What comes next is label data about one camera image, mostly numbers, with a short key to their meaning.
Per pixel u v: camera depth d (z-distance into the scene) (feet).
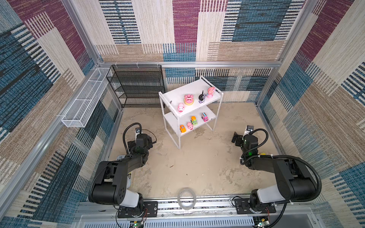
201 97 2.36
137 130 2.66
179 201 2.54
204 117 2.90
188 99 2.39
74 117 2.27
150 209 2.40
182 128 2.73
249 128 2.60
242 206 2.39
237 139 2.82
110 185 1.45
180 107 2.33
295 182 1.46
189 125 2.79
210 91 2.44
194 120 2.86
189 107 2.43
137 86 3.63
